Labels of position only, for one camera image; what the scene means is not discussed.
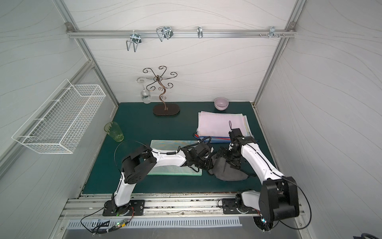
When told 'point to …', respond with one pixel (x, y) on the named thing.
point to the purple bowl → (221, 103)
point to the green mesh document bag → (169, 146)
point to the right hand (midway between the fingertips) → (223, 160)
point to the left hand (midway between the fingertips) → (214, 169)
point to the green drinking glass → (114, 131)
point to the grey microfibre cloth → (222, 170)
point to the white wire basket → (59, 124)
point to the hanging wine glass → (145, 95)
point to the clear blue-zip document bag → (220, 140)
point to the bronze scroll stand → (162, 110)
